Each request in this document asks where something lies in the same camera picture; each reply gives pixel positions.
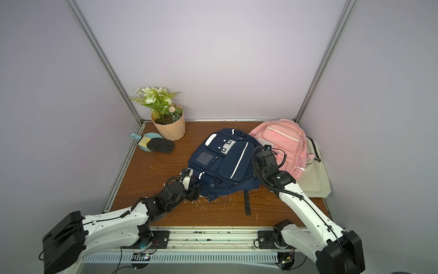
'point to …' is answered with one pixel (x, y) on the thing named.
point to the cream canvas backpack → (315, 182)
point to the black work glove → (161, 145)
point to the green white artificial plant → (163, 111)
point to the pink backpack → (287, 135)
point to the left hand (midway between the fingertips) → (198, 181)
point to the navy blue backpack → (222, 162)
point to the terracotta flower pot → (173, 131)
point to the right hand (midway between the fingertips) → (264, 156)
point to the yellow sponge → (144, 141)
